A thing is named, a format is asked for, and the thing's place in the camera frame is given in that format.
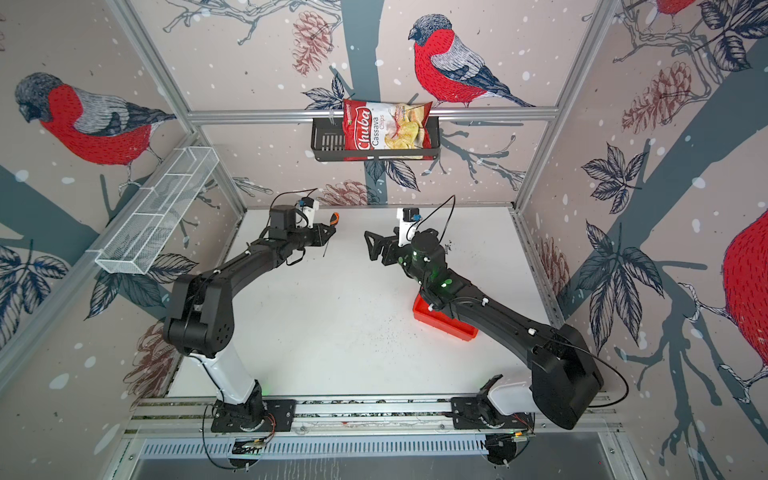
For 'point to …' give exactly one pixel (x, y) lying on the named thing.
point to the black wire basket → (328, 144)
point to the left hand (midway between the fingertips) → (333, 228)
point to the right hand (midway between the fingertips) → (374, 236)
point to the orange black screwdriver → (334, 220)
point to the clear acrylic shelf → (154, 212)
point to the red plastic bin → (442, 322)
